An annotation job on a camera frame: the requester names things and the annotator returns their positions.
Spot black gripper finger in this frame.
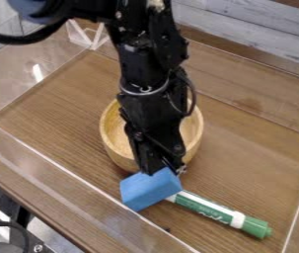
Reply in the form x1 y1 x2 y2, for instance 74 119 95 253
161 155 187 176
132 131 164 176

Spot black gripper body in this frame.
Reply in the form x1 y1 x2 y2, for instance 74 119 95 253
117 88 188 159

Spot blue foam block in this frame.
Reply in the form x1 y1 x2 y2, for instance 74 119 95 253
120 167 183 211

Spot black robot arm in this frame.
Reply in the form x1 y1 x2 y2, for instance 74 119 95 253
8 0 196 175

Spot brown wooden bowl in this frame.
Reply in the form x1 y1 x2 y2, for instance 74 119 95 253
99 99 204 173

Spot green white marker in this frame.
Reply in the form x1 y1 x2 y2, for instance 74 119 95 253
167 191 272 239

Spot clear acrylic corner bracket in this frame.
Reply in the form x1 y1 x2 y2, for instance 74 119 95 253
65 20 109 51

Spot clear acrylic tray wall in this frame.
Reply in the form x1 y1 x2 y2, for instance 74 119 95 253
0 128 199 253

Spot black cable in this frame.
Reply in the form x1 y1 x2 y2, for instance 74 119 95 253
0 19 69 45

